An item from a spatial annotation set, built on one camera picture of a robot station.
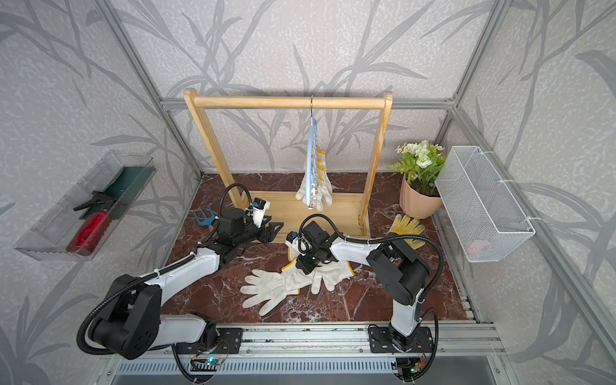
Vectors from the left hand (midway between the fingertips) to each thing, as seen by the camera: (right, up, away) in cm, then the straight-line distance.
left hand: (277, 221), depth 86 cm
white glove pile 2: (+5, -14, +5) cm, 15 cm away
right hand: (+7, -16, +3) cm, 18 cm away
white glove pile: (+16, +9, +2) cm, 18 cm away
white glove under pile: (+20, -19, +1) cm, 28 cm away
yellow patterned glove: (+49, -4, +15) cm, 52 cm away
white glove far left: (-1, -24, -1) cm, 24 cm away
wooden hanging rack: (+27, +1, +19) cm, 33 cm away
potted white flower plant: (+52, +21, -1) cm, 56 cm away
